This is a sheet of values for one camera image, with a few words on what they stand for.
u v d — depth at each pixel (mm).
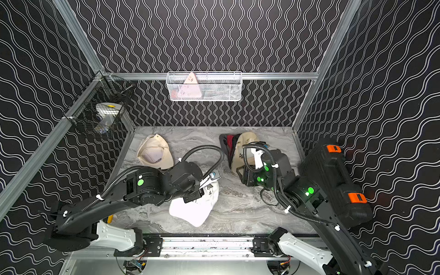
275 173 429
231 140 997
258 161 551
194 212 714
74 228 382
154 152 1065
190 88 892
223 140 1007
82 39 780
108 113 817
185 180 424
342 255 377
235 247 766
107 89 956
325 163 750
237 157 926
